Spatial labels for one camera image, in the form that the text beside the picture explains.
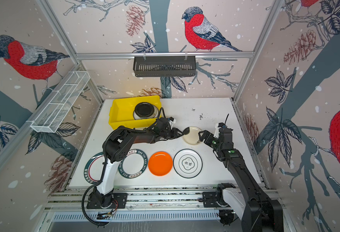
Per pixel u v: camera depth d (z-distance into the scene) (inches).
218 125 30.4
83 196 27.1
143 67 36.6
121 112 43.5
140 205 28.7
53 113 28.7
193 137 38.9
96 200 25.0
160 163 33.9
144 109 43.5
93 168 33.3
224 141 24.5
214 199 28.7
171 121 36.9
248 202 17.2
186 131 39.5
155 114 42.1
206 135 29.5
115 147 22.5
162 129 32.9
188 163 33.7
